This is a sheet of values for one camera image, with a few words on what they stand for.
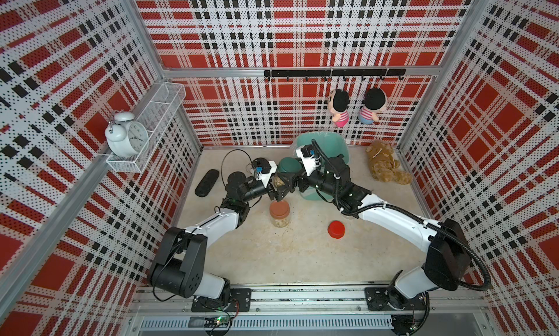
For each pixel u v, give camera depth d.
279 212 0.84
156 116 0.82
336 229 0.89
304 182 0.65
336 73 0.90
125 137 0.60
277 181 0.73
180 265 0.43
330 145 0.96
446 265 0.43
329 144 0.96
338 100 0.94
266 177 0.69
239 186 0.64
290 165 0.73
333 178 0.56
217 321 0.69
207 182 1.02
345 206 0.57
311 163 0.63
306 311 0.73
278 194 0.71
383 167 1.00
